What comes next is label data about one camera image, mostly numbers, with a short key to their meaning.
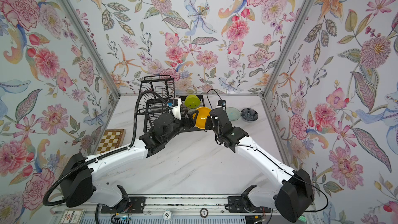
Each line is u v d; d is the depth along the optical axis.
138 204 0.74
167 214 0.67
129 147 0.51
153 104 1.10
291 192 0.39
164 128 0.56
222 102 0.67
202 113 0.79
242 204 0.66
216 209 0.74
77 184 0.41
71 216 0.70
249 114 1.07
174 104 0.64
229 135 0.55
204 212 0.72
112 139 0.95
